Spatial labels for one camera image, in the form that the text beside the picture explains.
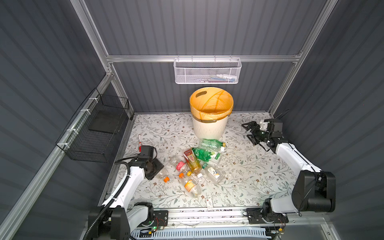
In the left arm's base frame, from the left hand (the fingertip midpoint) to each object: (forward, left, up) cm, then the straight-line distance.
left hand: (160, 168), depth 85 cm
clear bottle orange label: (-3, -2, -2) cm, 4 cm away
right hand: (+15, -51, +14) cm, 55 cm away
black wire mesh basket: (+10, +30, +21) cm, 38 cm away
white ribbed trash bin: (+19, -33, +9) cm, 39 cm away
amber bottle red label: (+2, -19, +1) cm, 19 cm away
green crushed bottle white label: (+6, -27, +1) cm, 27 cm away
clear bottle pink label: (+2, -11, 0) cm, 11 cm away
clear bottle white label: (-4, -30, +1) cm, 30 cm away
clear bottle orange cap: (-11, -17, -1) cm, 21 cm away
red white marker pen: (+22, +17, -5) cm, 28 cm away
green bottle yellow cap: (+12, -31, +3) cm, 33 cm away
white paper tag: (-19, -27, -5) cm, 33 cm away
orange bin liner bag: (+41, -33, +11) cm, 54 cm away
